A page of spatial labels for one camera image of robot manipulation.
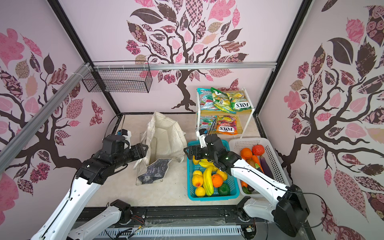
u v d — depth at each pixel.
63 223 0.38
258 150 0.90
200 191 0.78
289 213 0.38
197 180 0.78
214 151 0.58
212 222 0.72
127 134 0.63
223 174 0.81
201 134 0.68
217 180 0.78
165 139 0.98
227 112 0.74
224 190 0.77
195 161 0.89
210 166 0.87
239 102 0.74
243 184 0.79
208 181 0.76
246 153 0.90
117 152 0.52
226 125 0.88
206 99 0.77
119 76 0.95
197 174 0.83
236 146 0.94
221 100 0.74
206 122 0.90
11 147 0.51
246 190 0.79
